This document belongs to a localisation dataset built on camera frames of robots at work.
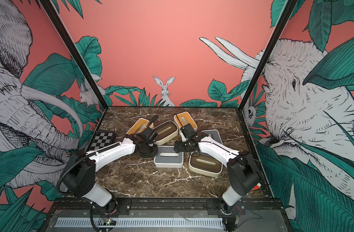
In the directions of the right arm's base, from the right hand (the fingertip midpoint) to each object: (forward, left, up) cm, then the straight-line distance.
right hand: (178, 146), depth 87 cm
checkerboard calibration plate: (+9, +53, -6) cm, 54 cm away
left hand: (-3, +13, -2) cm, 13 cm away
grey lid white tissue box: (-4, +8, -7) cm, 11 cm away
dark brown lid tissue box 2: (+13, +10, -3) cm, 17 cm away
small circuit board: (-38, +35, -9) cm, 52 cm away
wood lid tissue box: (+18, +30, -5) cm, 35 cm away
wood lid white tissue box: (+23, -3, -2) cm, 24 cm away
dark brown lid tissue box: (-9, -15, -4) cm, 18 cm away
